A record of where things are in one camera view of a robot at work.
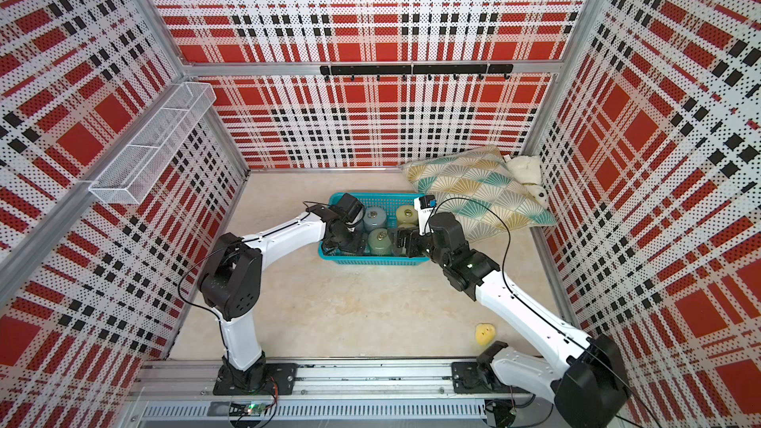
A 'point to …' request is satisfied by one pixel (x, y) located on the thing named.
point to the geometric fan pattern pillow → (481, 187)
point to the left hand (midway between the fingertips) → (355, 244)
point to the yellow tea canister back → (406, 217)
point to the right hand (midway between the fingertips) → (406, 229)
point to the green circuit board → (247, 409)
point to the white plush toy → (527, 168)
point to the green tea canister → (380, 242)
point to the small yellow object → (485, 333)
